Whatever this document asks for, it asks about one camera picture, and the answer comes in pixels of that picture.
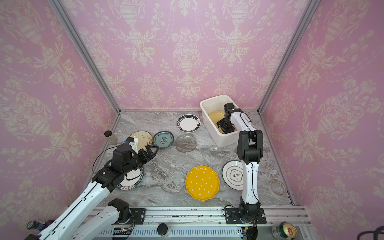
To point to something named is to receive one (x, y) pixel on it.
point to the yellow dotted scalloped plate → (202, 183)
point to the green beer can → (284, 230)
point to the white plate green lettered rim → (132, 180)
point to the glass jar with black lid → (112, 139)
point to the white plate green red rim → (188, 123)
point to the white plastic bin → (210, 103)
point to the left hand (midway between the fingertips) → (155, 152)
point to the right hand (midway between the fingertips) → (221, 127)
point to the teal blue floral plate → (163, 139)
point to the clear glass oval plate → (186, 142)
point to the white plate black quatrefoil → (232, 175)
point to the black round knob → (163, 230)
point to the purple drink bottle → (38, 225)
